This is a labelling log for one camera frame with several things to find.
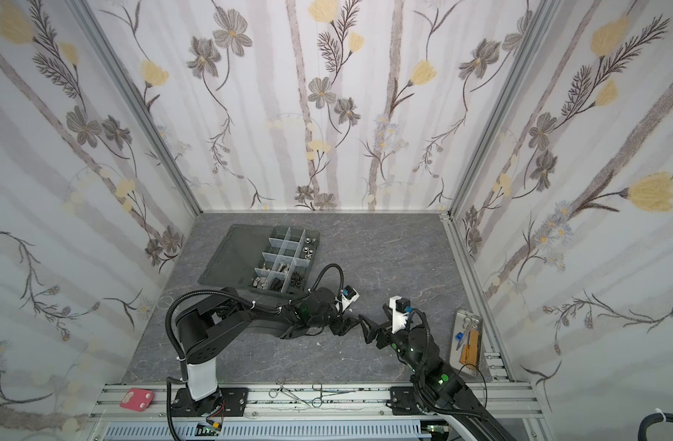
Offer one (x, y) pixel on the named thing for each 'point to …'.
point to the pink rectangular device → (137, 400)
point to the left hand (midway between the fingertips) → (357, 312)
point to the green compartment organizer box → (268, 258)
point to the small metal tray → (466, 349)
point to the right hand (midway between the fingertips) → (374, 313)
